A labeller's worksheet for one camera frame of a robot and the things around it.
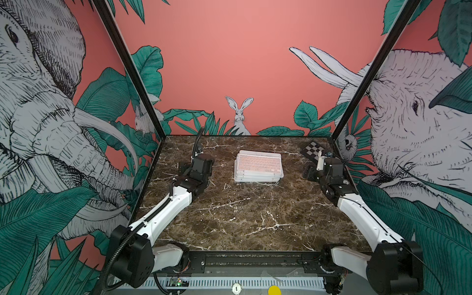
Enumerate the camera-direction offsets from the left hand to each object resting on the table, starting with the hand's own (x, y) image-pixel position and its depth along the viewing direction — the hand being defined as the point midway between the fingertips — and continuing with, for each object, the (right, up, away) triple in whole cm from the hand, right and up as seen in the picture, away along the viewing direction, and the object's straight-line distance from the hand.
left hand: (195, 160), depth 82 cm
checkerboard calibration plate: (+64, +5, +28) cm, 70 cm away
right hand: (+54, -1, +3) cm, 54 cm away
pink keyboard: (+31, -3, +18) cm, 36 cm away
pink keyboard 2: (+23, -10, +16) cm, 30 cm away
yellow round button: (+34, -49, -14) cm, 61 cm away
